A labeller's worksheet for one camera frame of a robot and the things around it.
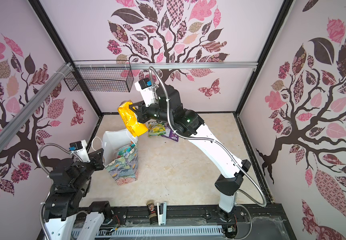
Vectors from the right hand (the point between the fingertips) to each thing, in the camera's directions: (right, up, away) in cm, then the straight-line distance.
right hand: (131, 103), depth 55 cm
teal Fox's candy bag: (-11, -22, +22) cm, 33 cm away
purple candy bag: (+13, -14, +49) cm, 52 cm away
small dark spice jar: (+6, -54, +16) cm, 56 cm away
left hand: (-16, -21, +12) cm, 29 cm away
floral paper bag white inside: (-9, -31, +19) cm, 38 cm away
